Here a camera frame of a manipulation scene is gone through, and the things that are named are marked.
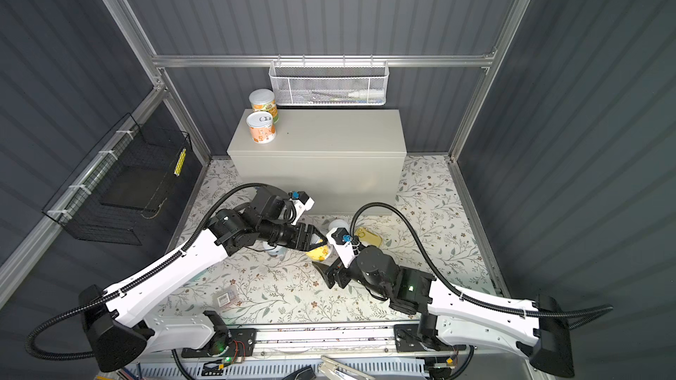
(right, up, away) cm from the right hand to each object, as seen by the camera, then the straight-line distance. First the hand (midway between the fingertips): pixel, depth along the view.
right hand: (328, 254), depth 69 cm
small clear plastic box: (-32, -16, +10) cm, 37 cm away
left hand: (-2, +3, +1) cm, 4 cm away
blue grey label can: (-12, +3, -7) cm, 14 cm away
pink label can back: (+3, +4, +25) cm, 25 cm away
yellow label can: (-2, 0, -1) cm, 2 cm away
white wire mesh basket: (-3, +66, +55) cm, 86 cm away
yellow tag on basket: (-48, +25, +15) cm, 56 cm away
